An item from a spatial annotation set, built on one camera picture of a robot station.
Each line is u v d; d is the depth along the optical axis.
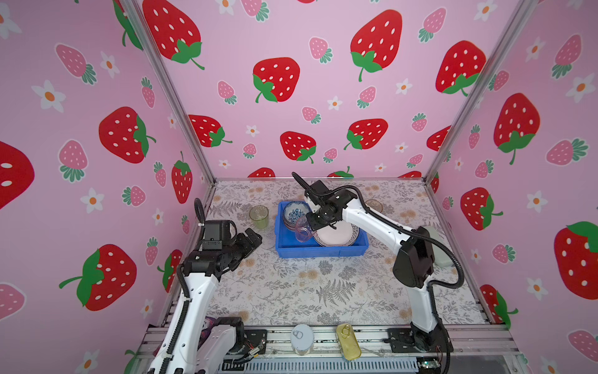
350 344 0.70
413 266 0.51
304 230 0.92
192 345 0.42
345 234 0.96
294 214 0.98
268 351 0.73
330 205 0.64
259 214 1.07
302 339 0.70
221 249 0.56
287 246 0.95
